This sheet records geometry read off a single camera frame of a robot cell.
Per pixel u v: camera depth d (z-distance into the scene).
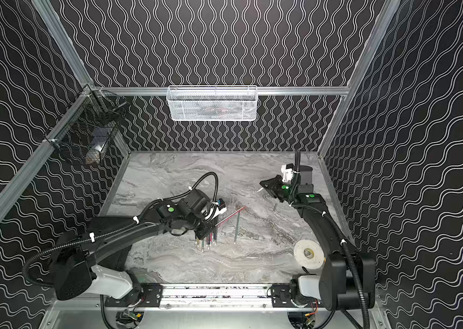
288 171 0.78
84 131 0.92
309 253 0.84
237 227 0.92
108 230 0.47
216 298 0.76
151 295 0.75
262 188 0.81
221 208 0.71
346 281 0.41
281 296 0.74
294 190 0.64
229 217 0.80
